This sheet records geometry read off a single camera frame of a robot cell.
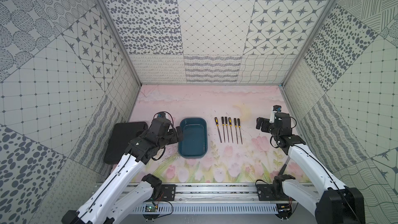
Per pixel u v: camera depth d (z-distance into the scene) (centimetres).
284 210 73
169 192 73
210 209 70
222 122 100
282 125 63
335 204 38
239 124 98
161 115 66
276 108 74
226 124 98
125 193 55
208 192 76
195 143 90
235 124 98
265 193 73
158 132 53
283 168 82
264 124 77
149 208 71
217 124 99
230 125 98
